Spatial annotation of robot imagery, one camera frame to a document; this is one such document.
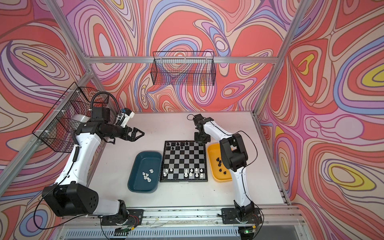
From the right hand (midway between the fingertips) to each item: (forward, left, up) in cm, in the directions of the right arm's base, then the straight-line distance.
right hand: (202, 144), depth 99 cm
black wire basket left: (-9, +70, +32) cm, 77 cm away
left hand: (-5, +35, +24) cm, 43 cm away
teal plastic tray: (-18, +34, +1) cm, 39 cm away
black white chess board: (-12, +12, 0) cm, 17 cm away
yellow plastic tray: (-18, -10, -2) cm, 21 cm away
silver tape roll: (-2, +61, +31) cm, 69 cm away
